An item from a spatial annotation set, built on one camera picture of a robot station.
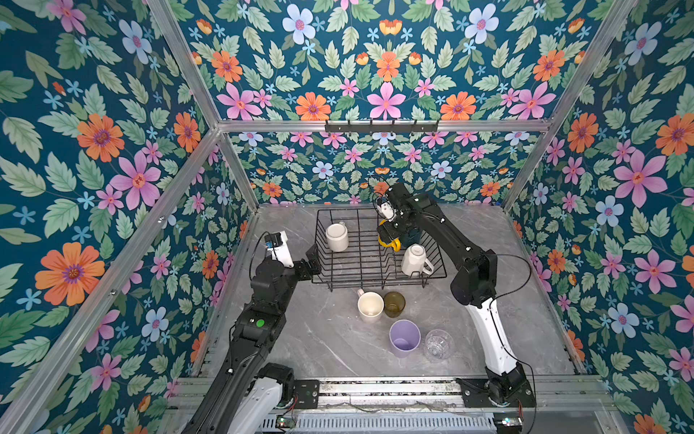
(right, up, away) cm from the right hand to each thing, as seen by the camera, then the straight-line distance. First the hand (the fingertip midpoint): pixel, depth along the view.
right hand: (399, 226), depth 96 cm
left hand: (-29, -6, -24) cm, 38 cm away
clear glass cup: (+10, -37, -14) cm, 41 cm away
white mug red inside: (-23, -4, +1) cm, 23 cm away
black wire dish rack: (-20, -10, +6) cm, 23 cm away
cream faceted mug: (+4, -12, -7) cm, 15 cm away
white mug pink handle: (-11, -26, -10) cm, 30 cm away
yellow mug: (-2, -6, -4) cm, 8 cm away
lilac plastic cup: (0, -34, -16) cm, 37 cm away
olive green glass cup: (-3, -26, -7) cm, 27 cm away
